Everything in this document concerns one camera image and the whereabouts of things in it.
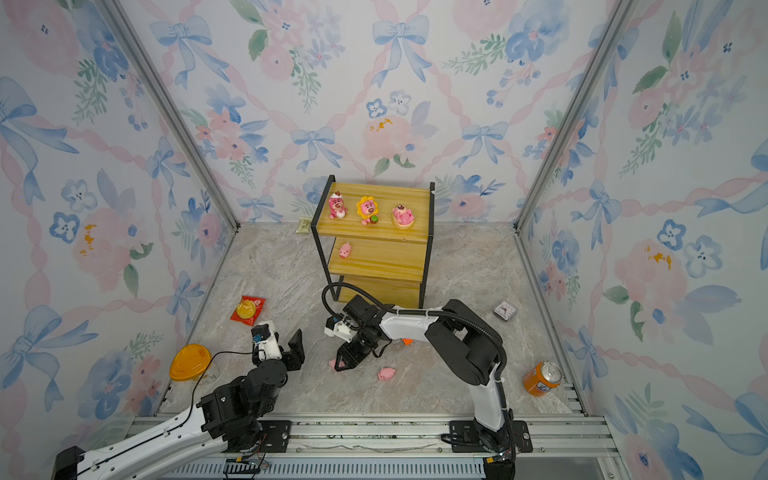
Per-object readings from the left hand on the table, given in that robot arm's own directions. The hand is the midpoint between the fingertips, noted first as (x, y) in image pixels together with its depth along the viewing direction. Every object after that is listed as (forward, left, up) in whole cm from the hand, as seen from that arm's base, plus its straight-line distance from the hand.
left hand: (293, 332), depth 79 cm
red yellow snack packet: (+12, +19, -10) cm, 25 cm away
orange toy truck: (+2, -31, -10) cm, 33 cm away
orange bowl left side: (-7, +25, -2) cm, 26 cm away
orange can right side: (-11, -63, -2) cm, 64 cm away
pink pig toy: (-4, -10, -10) cm, 14 cm away
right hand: (-4, -12, -12) cm, 17 cm away
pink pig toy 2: (-7, -25, -10) cm, 28 cm away
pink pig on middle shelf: (+23, -12, +7) cm, 27 cm away
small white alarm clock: (+12, -62, -9) cm, 64 cm away
